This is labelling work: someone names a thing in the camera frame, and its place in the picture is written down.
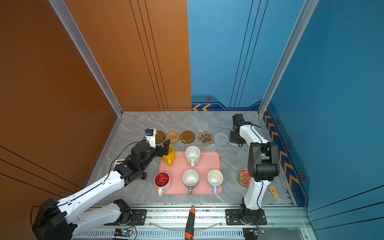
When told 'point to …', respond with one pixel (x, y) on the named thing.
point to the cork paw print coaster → (206, 138)
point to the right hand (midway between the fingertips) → (236, 140)
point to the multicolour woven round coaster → (234, 144)
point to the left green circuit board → (122, 232)
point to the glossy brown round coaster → (187, 137)
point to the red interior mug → (162, 181)
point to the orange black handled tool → (190, 228)
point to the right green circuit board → (252, 233)
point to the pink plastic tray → (209, 161)
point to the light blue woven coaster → (220, 139)
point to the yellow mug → (170, 157)
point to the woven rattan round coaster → (173, 136)
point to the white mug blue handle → (215, 178)
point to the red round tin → (243, 178)
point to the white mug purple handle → (190, 178)
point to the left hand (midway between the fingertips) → (162, 138)
